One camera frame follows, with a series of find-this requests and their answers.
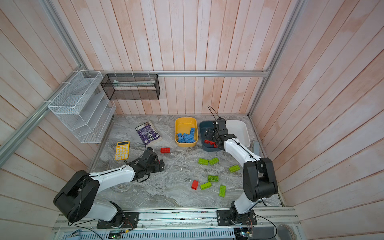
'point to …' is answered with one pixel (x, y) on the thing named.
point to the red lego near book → (165, 150)
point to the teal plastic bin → (207, 147)
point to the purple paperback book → (148, 134)
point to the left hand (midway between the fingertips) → (158, 167)
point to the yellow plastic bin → (183, 125)
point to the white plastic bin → (239, 128)
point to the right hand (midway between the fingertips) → (210, 133)
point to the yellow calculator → (122, 150)
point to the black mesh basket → (131, 86)
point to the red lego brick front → (194, 185)
